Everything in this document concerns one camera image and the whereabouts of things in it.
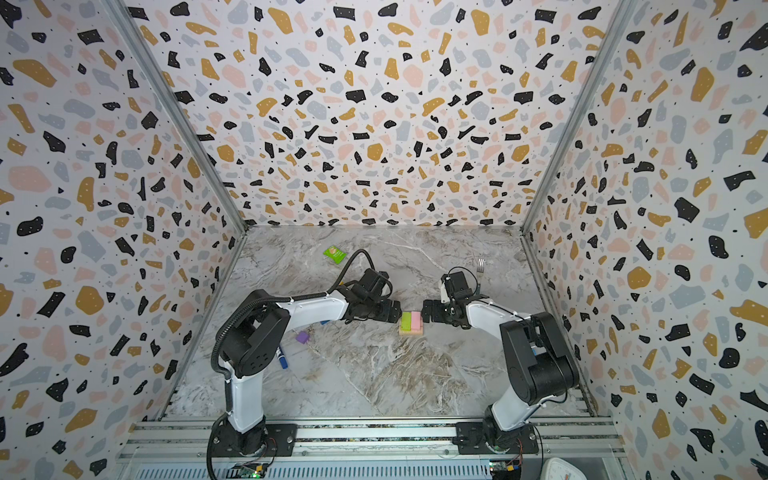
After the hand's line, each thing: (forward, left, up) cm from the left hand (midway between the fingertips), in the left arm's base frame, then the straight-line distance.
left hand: (394, 309), depth 94 cm
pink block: (-4, -7, -1) cm, 8 cm away
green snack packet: (+26, +22, -4) cm, 35 cm away
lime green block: (-4, -4, -1) cm, 5 cm away
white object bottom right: (-42, -37, 0) cm, 56 cm away
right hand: (+1, -12, 0) cm, 12 cm away
